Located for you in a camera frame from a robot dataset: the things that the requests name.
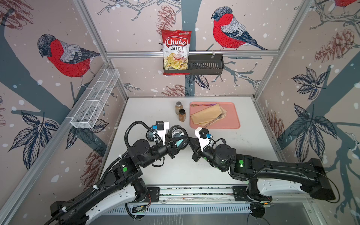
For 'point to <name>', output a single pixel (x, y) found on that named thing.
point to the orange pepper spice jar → (182, 115)
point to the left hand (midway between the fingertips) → (187, 136)
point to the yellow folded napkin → (208, 115)
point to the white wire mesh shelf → (84, 116)
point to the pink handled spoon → (197, 105)
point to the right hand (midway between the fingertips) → (187, 137)
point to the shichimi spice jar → (178, 107)
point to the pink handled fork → (220, 116)
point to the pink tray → (232, 120)
